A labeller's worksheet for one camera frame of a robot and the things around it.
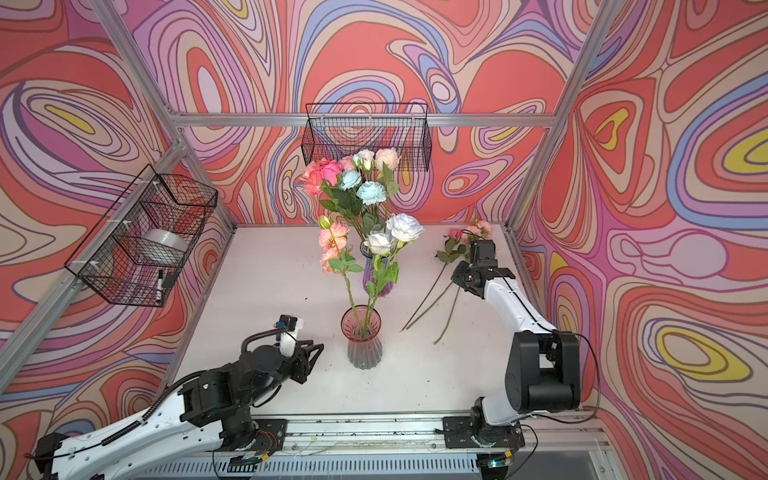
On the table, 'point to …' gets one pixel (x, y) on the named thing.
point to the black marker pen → (159, 293)
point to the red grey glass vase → (361, 325)
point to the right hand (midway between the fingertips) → (463, 281)
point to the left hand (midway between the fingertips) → (325, 348)
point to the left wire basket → (137, 252)
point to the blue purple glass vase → (376, 270)
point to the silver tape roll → (170, 239)
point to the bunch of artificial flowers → (457, 244)
